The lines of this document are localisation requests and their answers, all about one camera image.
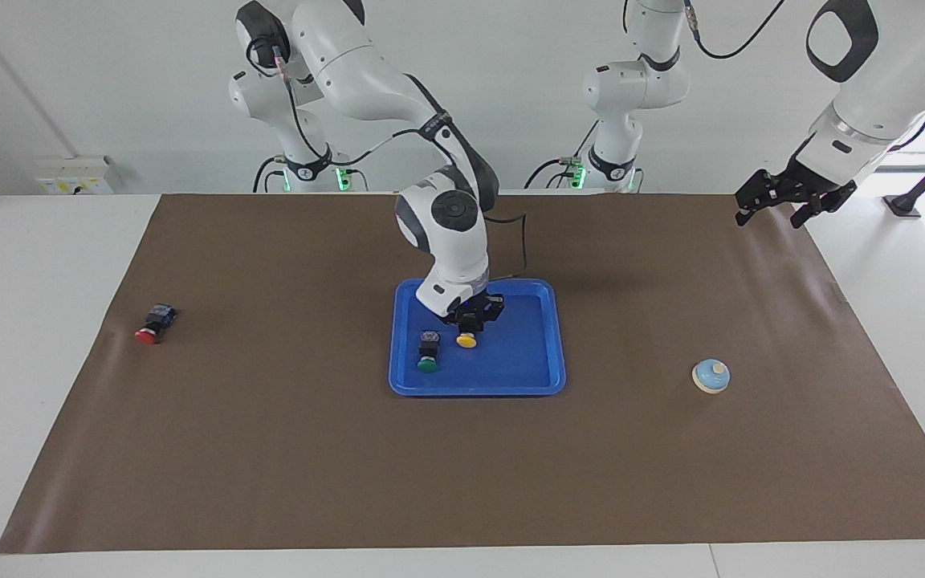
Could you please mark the white wall socket box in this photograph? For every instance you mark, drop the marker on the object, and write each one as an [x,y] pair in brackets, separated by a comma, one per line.
[73,177]

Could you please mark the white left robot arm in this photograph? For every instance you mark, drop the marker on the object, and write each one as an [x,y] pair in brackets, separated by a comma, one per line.
[880,88]

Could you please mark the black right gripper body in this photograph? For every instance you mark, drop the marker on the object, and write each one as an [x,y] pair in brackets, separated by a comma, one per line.
[482,307]

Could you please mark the red push button switch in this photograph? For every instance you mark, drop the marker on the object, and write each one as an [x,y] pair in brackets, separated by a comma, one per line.
[149,331]

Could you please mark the blue plastic tray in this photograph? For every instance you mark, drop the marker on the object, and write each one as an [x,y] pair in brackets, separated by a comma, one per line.
[519,361]

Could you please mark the light blue desk bell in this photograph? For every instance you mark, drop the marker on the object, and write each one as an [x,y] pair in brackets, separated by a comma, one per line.
[710,377]

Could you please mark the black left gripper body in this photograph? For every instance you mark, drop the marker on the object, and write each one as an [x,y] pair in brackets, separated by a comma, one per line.
[792,189]

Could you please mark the brown table mat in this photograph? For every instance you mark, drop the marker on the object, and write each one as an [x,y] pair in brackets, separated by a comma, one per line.
[470,466]

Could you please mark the green push button switch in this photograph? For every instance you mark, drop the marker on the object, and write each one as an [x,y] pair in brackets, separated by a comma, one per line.
[429,357]

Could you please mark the yellow push button switch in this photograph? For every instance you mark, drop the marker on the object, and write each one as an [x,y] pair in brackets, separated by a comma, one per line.
[466,340]

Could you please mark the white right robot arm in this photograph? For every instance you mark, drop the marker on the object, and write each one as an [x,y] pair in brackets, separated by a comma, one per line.
[454,241]

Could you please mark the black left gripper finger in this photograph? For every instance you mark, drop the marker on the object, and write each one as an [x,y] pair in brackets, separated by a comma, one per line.
[804,215]
[743,217]

